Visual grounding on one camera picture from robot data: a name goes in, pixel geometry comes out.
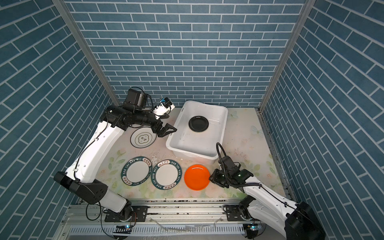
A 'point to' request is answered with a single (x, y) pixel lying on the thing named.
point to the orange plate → (197, 177)
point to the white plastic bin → (198, 148)
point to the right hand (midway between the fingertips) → (208, 178)
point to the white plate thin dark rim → (143, 137)
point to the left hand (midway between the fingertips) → (171, 122)
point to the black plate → (198, 124)
